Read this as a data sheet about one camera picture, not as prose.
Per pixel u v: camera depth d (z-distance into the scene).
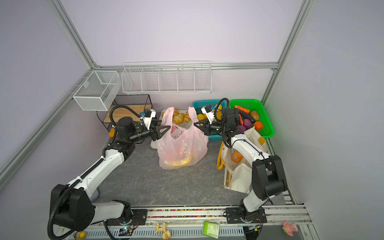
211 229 0.69
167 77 0.97
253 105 1.16
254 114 1.12
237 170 0.69
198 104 1.12
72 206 0.40
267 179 0.45
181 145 0.82
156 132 0.67
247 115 1.12
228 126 0.67
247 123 1.06
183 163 0.83
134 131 0.64
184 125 1.10
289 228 0.68
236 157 0.87
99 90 0.97
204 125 0.74
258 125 1.04
